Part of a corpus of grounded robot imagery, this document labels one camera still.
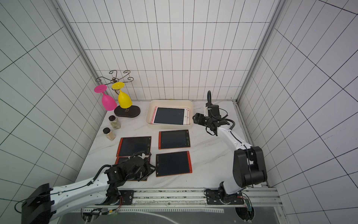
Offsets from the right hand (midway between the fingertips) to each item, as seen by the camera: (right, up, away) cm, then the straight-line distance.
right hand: (199, 115), depth 91 cm
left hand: (-29, -33, -11) cm, 45 cm away
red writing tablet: (-18, -17, +5) cm, 25 cm away
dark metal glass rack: (-51, +3, +18) cm, 54 cm away
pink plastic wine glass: (-60, +8, -2) cm, 61 cm away
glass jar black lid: (-60, -5, +5) cm, 60 cm away
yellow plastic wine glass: (-50, +10, 0) cm, 51 cm away
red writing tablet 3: (-19, -30, -5) cm, 36 cm away
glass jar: (-60, -13, 0) cm, 62 cm away
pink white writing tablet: (-19, -1, +17) cm, 26 cm away
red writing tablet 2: (-52, -28, -3) cm, 59 cm away
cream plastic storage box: (-14, +9, +22) cm, 27 cm away
